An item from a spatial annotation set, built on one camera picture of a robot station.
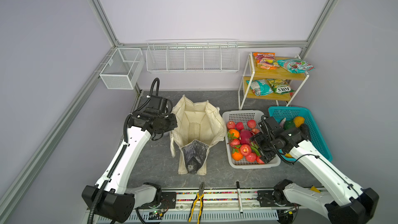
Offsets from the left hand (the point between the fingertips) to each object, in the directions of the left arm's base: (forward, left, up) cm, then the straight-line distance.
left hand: (175, 126), depth 74 cm
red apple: (-9, -35, -12) cm, 38 cm away
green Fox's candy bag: (+27, -64, -4) cm, 70 cm away
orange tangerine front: (-10, -31, -18) cm, 37 cm away
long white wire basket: (+49, -10, +7) cm, 50 cm away
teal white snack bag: (+28, -51, -4) cm, 58 cm away
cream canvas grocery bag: (+13, -12, -22) cm, 28 cm away
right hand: (-10, -37, -9) cm, 39 cm away
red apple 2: (-12, -38, -17) cm, 43 cm away
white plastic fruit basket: (+14, -39, -16) cm, 45 cm away
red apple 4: (-2, -31, -17) cm, 36 cm away
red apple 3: (+10, -31, -19) cm, 38 cm away
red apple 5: (+9, -36, -19) cm, 42 cm away
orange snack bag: (+32, -51, +12) cm, 62 cm away
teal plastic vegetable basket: (+6, -74, -21) cm, 77 cm away
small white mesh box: (+47, +37, 0) cm, 60 cm away
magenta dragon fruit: (-1, -37, -14) cm, 39 cm away
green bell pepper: (+7, -67, -17) cm, 69 cm away
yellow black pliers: (-26, -10, -22) cm, 36 cm away
